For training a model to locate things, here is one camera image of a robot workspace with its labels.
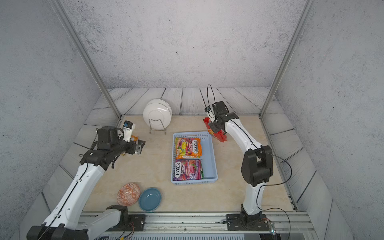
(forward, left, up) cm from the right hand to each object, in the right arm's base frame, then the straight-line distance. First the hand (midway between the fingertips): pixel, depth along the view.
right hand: (218, 122), depth 91 cm
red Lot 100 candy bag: (-7, -1, -5) cm, 8 cm away
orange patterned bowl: (-37, +50, -17) cm, 64 cm away
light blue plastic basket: (-16, +6, -18) cm, 25 cm away
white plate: (+11, +40, -3) cm, 41 cm away
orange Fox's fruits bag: (-10, +19, -13) cm, 25 cm away
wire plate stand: (+6, +47, -17) cm, 51 cm away
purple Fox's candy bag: (-25, +18, -12) cm, 33 cm away
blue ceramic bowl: (-39, +38, -18) cm, 57 cm away
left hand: (-17, +42, +6) cm, 46 cm away
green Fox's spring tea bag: (-25, +10, -15) cm, 31 cm away
